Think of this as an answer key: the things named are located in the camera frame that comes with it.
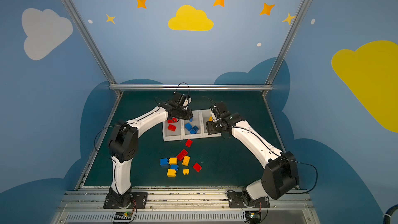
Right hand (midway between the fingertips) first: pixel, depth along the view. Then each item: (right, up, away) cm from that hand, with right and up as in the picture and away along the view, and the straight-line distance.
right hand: (213, 125), depth 84 cm
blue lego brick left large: (-28, -20, 0) cm, 34 cm away
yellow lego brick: (0, +2, +19) cm, 19 cm away
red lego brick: (-26, -3, +15) cm, 30 cm away
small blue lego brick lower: (-21, -23, 0) cm, 31 cm away
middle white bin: (-9, +1, +20) cm, 22 cm away
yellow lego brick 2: (-15, -21, +3) cm, 26 cm away
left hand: (-13, +6, +11) cm, 18 cm away
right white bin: (-4, +5, +17) cm, 18 cm away
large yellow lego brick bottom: (-23, -25, -2) cm, 34 cm away
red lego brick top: (-15, -12, +10) cm, 22 cm away
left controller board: (-45, -42, -11) cm, 62 cm away
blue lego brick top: (-15, -2, +14) cm, 21 cm away
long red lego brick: (-19, -18, +4) cm, 26 cm away
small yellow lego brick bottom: (-15, -25, -2) cm, 29 cm away
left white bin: (-27, -8, +12) cm, 30 cm away
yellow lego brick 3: (-23, -20, +2) cm, 30 cm away
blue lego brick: (-11, -5, +13) cm, 18 cm away
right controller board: (+18, -43, -11) cm, 48 cm away
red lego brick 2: (-9, -23, 0) cm, 24 cm away
